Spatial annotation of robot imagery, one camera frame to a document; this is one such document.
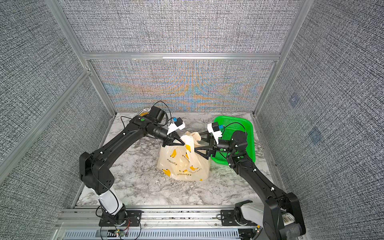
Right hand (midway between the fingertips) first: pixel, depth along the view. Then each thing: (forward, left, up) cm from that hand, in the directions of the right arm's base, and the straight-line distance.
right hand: (195, 140), depth 67 cm
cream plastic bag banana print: (-3, +7, -16) cm, 18 cm away
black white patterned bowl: (+46, +39, -28) cm, 66 cm away
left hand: (+3, +5, -6) cm, 9 cm away
